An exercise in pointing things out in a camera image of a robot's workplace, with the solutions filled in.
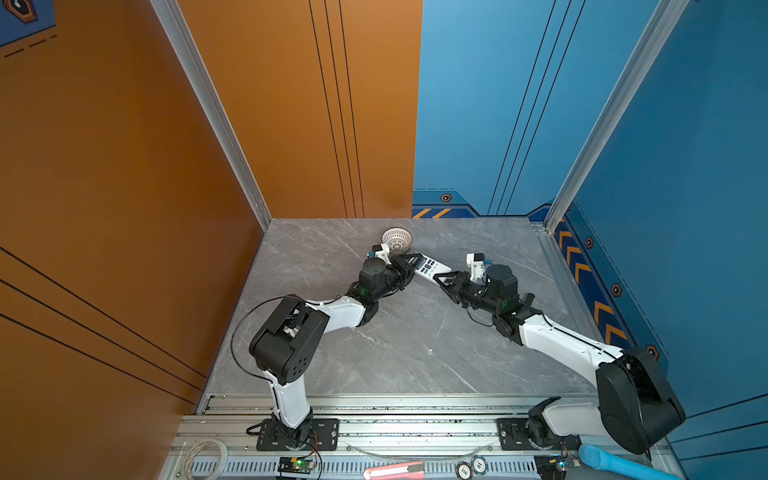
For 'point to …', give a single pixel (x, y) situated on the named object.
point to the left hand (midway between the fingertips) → (426, 255)
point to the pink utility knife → (412, 470)
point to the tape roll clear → (187, 460)
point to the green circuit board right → (551, 467)
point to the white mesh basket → (397, 238)
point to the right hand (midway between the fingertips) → (432, 279)
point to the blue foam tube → (596, 458)
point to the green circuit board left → (295, 465)
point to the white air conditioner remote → (429, 267)
